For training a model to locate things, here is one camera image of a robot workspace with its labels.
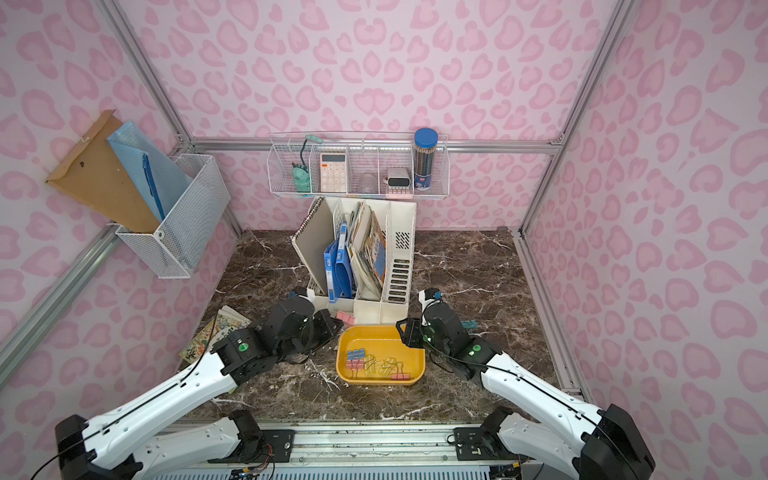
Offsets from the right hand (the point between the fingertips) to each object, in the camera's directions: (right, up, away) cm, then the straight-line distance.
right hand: (400, 325), depth 78 cm
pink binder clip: (-14, +3, -2) cm, 14 cm away
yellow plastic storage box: (-6, -11, +9) cm, 15 cm away
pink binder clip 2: (0, -15, +3) cm, 15 cm away
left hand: (-13, +3, -6) cm, 15 cm away
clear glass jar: (-10, +41, +18) cm, 46 cm away
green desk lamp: (-30, +41, +14) cm, 53 cm away
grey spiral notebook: (-26, +23, +10) cm, 36 cm away
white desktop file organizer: (0, +29, +16) cm, 33 cm away
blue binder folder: (-17, +15, +6) cm, 23 cm away
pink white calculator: (-21, +45, +17) cm, 52 cm away
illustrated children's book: (-56, -3, +17) cm, 58 cm away
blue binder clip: (-13, -10, +8) cm, 18 cm away
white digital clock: (0, +40, +10) cm, 42 cm away
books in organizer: (-9, +19, +7) cm, 23 cm away
